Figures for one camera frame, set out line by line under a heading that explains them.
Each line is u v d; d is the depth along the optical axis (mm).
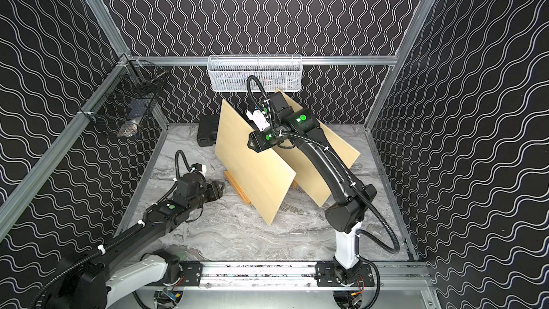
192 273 746
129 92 976
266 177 731
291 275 766
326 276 748
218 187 776
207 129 1115
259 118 647
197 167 754
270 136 606
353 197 455
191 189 644
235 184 904
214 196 748
